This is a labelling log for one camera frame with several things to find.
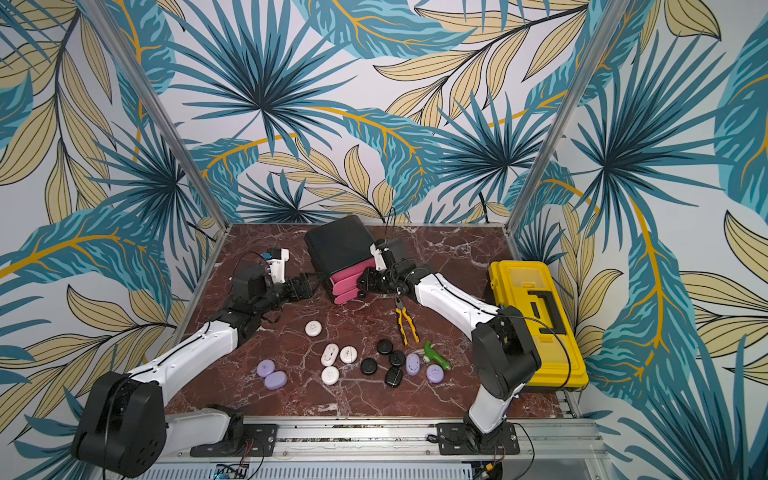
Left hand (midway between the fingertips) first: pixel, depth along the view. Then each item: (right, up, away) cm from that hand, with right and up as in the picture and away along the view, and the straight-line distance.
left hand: (314, 280), depth 83 cm
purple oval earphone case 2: (+28, -24, +1) cm, 36 cm away
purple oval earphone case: (-10, -27, -1) cm, 29 cm away
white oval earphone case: (+4, -22, +3) cm, 22 cm away
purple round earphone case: (-14, -24, +1) cm, 28 cm away
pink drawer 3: (+8, -6, +13) cm, 16 cm away
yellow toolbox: (+61, -2, +1) cm, 61 cm away
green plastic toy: (+34, -22, +3) cm, 40 cm away
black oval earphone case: (+22, -27, +1) cm, 35 cm away
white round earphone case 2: (+9, -22, +3) cm, 24 cm away
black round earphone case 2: (+23, -23, +3) cm, 33 cm away
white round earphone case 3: (+5, -26, -1) cm, 26 cm away
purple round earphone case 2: (+34, -26, +1) cm, 43 cm away
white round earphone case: (-2, -15, +7) cm, 17 cm away
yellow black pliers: (+24, -11, +12) cm, 30 cm away
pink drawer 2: (+9, -1, +1) cm, 9 cm away
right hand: (+13, 0, +4) cm, 13 cm away
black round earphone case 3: (+15, -24, +1) cm, 29 cm away
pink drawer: (+10, +2, +4) cm, 11 cm away
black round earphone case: (+20, -20, +5) cm, 29 cm away
